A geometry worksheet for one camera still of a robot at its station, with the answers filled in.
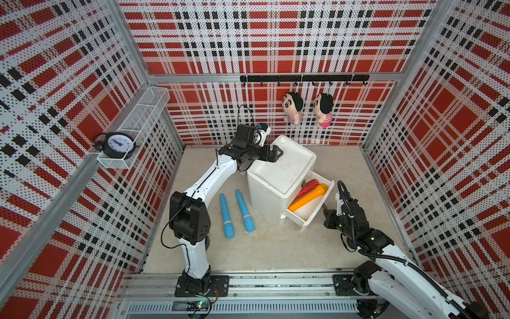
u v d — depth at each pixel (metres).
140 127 0.70
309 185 0.88
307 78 0.89
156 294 0.74
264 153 0.75
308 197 0.86
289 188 0.74
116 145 0.64
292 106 0.91
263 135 0.76
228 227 0.86
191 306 0.72
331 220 0.71
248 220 0.88
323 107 0.95
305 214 0.83
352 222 0.59
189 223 0.48
